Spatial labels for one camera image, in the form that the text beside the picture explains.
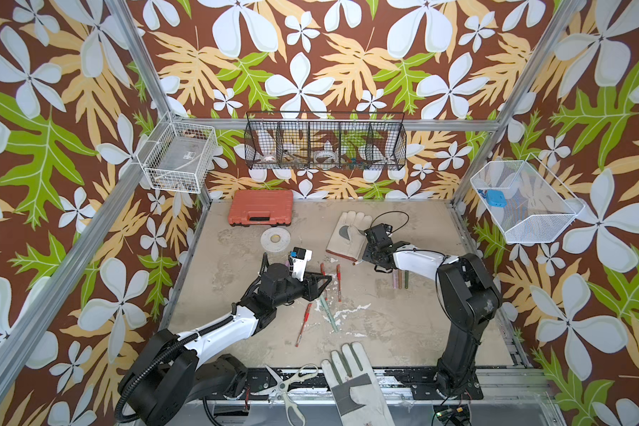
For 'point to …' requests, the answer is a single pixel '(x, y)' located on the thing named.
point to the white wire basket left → (178, 156)
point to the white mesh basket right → (540, 207)
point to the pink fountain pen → (395, 278)
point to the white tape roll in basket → (325, 156)
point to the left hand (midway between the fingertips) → (326, 274)
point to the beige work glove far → (349, 239)
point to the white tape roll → (275, 240)
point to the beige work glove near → (356, 392)
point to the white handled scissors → (294, 412)
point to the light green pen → (328, 313)
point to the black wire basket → (325, 141)
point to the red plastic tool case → (267, 207)
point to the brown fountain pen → (399, 279)
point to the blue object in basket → (496, 198)
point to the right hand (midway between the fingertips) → (368, 252)
